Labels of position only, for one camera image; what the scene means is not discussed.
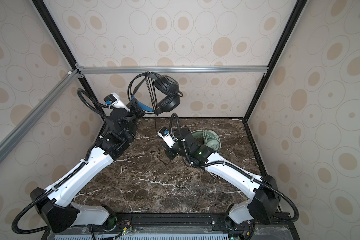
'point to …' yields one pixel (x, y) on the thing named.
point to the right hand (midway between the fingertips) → (164, 143)
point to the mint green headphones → (210, 139)
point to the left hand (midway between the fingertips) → (139, 95)
